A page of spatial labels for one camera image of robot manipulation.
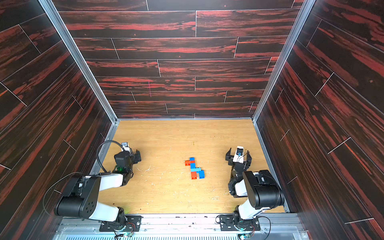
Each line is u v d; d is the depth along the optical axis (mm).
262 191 454
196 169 908
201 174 889
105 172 735
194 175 883
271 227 688
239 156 721
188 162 936
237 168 694
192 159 959
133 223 722
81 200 442
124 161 693
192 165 916
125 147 797
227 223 733
